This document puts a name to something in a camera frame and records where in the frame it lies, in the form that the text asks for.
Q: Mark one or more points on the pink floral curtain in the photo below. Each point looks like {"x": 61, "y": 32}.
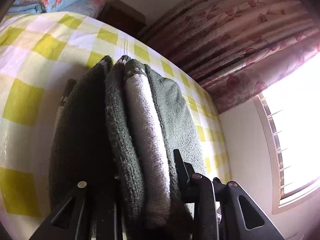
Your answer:
{"x": 235, "y": 49}

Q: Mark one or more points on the green knit sweater white stripe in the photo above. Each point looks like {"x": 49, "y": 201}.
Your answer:
{"x": 94, "y": 135}

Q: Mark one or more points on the white framed window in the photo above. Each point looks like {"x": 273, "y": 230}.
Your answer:
{"x": 289, "y": 114}

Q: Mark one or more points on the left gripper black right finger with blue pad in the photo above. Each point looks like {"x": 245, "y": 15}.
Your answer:
{"x": 222, "y": 211}

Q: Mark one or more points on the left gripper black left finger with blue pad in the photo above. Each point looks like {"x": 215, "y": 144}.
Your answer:
{"x": 73, "y": 216}

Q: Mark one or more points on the yellow white checkered bed sheet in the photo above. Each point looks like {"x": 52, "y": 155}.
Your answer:
{"x": 39, "y": 54}

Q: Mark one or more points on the dark wooden nightstand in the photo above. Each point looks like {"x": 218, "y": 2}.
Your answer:
{"x": 123, "y": 17}

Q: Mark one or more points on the blue floral pillow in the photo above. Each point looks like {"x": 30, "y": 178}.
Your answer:
{"x": 91, "y": 8}

